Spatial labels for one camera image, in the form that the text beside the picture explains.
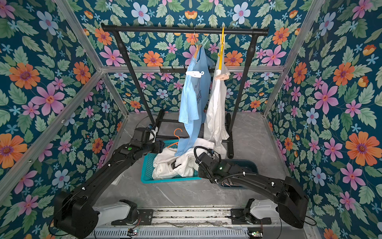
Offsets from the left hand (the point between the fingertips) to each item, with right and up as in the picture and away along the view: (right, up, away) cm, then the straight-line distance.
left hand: (161, 142), depth 83 cm
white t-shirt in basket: (+2, -13, +1) cm, 13 cm away
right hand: (+23, -14, -3) cm, 27 cm away
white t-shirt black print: (+30, +8, -10) cm, 33 cm away
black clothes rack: (0, +10, +33) cm, 35 cm away
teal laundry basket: (-8, -15, +1) cm, 17 cm away
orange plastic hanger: (+7, -1, +6) cm, 10 cm away
